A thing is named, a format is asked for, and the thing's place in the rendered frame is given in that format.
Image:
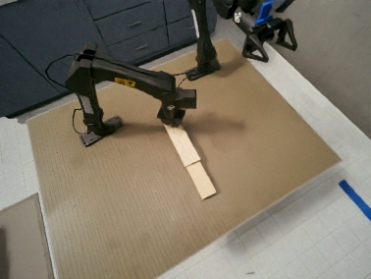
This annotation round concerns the pale wooden slat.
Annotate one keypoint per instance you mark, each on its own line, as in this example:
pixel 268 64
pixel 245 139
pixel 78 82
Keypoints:
pixel 182 144

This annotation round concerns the light wooden bar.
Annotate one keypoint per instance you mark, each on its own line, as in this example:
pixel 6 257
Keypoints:
pixel 201 180

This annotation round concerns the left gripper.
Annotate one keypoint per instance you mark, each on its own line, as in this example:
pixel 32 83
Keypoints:
pixel 258 26

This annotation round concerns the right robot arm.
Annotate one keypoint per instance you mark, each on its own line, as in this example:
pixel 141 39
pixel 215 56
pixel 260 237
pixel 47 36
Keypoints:
pixel 81 80

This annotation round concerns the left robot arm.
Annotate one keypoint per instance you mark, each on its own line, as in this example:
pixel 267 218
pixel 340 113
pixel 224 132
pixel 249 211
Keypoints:
pixel 236 9

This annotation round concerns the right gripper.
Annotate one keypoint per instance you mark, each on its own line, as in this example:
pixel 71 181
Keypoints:
pixel 174 118

